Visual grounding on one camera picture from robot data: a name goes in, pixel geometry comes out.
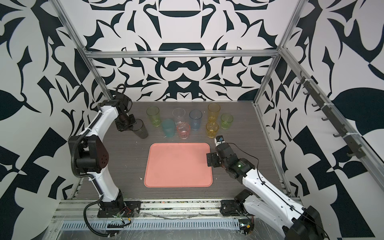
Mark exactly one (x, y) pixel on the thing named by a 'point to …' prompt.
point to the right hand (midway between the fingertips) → (215, 153)
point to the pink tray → (178, 165)
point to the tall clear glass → (178, 115)
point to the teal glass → (168, 126)
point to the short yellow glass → (212, 128)
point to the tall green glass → (153, 112)
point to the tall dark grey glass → (140, 128)
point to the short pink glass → (183, 129)
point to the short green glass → (226, 119)
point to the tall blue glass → (195, 119)
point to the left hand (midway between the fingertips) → (132, 125)
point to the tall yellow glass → (213, 110)
